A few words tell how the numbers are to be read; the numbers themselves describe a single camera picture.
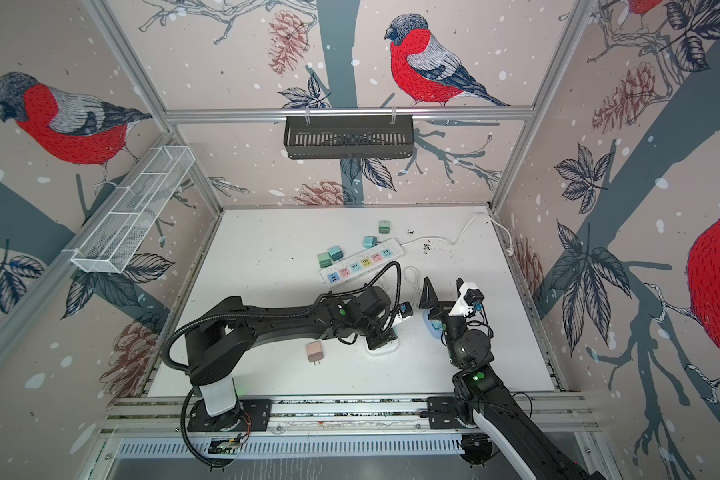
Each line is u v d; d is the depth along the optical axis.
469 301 0.63
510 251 1.10
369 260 1.01
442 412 0.74
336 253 1.04
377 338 0.73
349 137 1.06
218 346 0.46
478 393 0.58
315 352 0.83
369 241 1.08
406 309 0.72
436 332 0.85
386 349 0.75
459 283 0.77
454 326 0.68
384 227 1.14
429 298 0.68
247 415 0.73
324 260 1.03
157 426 0.73
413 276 0.73
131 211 0.78
